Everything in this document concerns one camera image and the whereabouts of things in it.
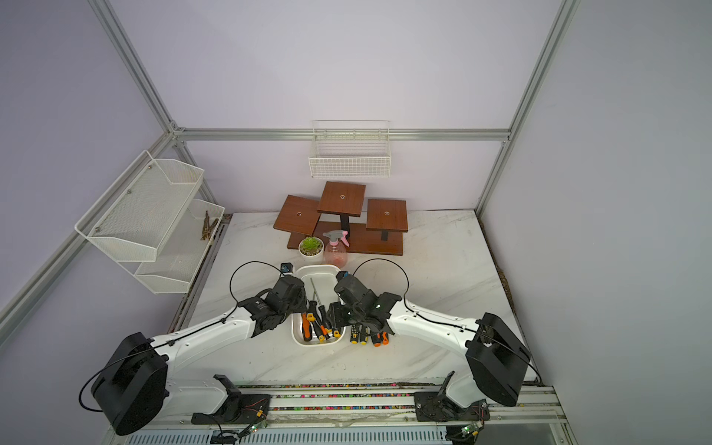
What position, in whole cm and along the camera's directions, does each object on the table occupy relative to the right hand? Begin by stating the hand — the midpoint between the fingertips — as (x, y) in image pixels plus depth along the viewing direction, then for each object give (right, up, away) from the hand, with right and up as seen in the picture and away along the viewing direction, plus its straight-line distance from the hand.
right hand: (334, 317), depth 81 cm
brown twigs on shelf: (-48, +28, +17) cm, 58 cm away
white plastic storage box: (-12, -7, +3) cm, 14 cm away
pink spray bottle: (-1, +18, +17) cm, 25 cm away
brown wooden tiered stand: (+12, +28, +15) cm, 34 cm away
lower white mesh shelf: (-54, +16, +10) cm, 57 cm away
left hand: (-13, +5, +7) cm, 15 cm away
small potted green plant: (-10, +19, +17) cm, 28 cm away
